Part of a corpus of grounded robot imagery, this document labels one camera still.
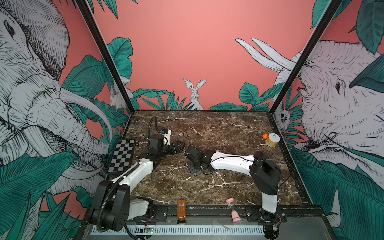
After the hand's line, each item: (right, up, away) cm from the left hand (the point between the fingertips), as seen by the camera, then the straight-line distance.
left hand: (180, 142), depth 85 cm
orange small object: (+58, +2, +18) cm, 61 cm away
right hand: (+6, -14, 0) cm, 15 cm away
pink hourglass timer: (+29, -35, -13) cm, 47 cm away
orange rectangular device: (+2, -31, -14) cm, 34 cm away
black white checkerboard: (-37, -11, +4) cm, 39 cm away
